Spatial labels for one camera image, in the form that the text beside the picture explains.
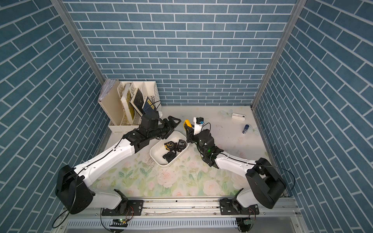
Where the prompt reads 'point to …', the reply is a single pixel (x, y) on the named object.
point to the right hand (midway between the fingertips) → (188, 126)
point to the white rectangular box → (239, 116)
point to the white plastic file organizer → (149, 88)
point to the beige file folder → (109, 99)
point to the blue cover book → (148, 106)
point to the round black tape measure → (181, 144)
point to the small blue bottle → (246, 126)
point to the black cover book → (138, 101)
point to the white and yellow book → (126, 98)
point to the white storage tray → (158, 150)
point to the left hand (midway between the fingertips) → (183, 125)
